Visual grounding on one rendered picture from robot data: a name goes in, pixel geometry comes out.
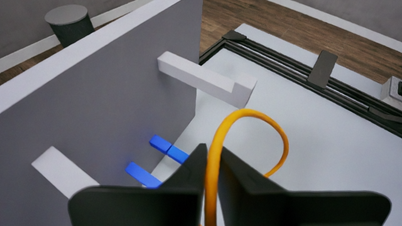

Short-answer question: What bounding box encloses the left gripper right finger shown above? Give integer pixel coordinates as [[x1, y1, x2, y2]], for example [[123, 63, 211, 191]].
[[217, 146, 392, 226]]

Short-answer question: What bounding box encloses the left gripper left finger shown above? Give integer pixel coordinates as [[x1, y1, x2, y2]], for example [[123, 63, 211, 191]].
[[67, 143, 208, 226]]

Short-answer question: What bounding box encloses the yellow patch cord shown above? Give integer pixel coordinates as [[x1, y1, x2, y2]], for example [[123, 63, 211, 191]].
[[167, 109, 289, 226]]

